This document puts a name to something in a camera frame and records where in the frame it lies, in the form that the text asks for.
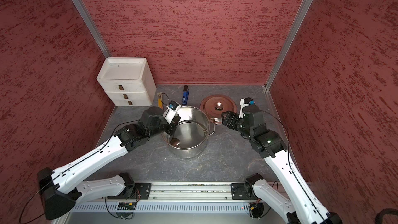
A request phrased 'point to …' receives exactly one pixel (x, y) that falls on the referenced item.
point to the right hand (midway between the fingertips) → (226, 119)
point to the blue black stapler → (185, 95)
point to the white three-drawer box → (129, 81)
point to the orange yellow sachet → (160, 101)
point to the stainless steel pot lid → (214, 105)
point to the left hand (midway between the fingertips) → (178, 120)
